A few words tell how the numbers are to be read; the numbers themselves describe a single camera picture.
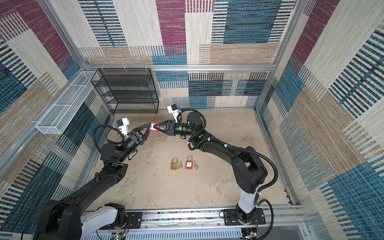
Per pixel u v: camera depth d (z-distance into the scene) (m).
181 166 0.92
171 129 0.65
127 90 1.11
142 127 0.69
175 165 0.91
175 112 0.70
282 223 0.73
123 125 0.66
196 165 0.92
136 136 0.64
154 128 0.69
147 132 0.66
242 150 0.50
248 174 0.48
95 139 0.70
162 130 0.68
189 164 0.90
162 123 0.68
